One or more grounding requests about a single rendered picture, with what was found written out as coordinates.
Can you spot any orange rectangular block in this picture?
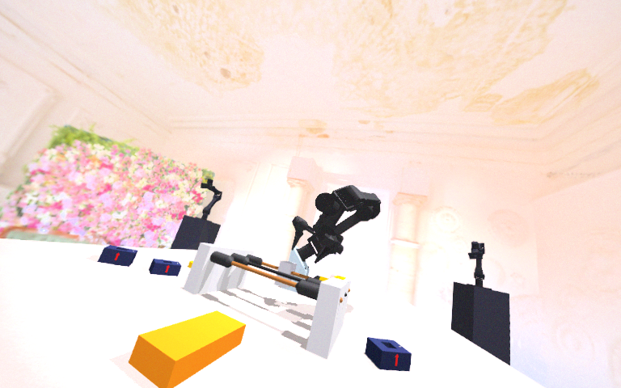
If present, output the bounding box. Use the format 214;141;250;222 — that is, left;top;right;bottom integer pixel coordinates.
129;310;246;388

